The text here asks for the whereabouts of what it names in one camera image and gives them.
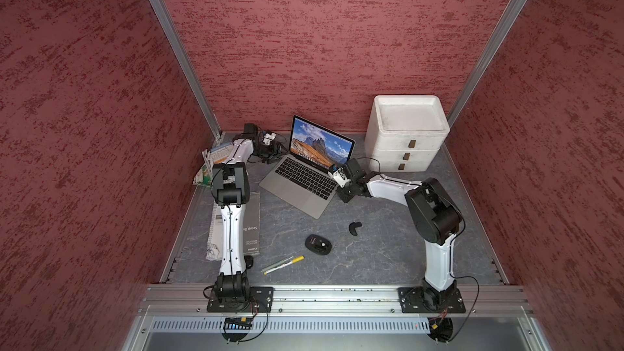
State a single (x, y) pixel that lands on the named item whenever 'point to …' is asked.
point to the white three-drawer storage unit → (405, 133)
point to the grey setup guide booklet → (251, 225)
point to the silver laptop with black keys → (302, 179)
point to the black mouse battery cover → (352, 227)
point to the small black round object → (249, 260)
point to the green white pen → (276, 264)
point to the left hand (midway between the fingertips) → (285, 156)
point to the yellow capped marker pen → (298, 259)
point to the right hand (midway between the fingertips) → (341, 193)
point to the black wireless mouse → (318, 244)
